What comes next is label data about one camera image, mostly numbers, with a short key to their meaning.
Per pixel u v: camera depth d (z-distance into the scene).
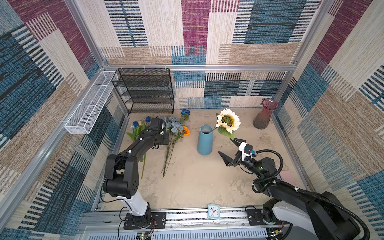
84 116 0.73
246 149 0.61
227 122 0.60
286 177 0.87
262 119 1.02
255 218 0.73
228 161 0.66
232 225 0.73
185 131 1.04
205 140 0.85
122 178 0.46
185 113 1.12
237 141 0.73
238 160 0.66
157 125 0.74
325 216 0.42
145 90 1.11
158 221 0.73
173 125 0.99
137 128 1.04
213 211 0.74
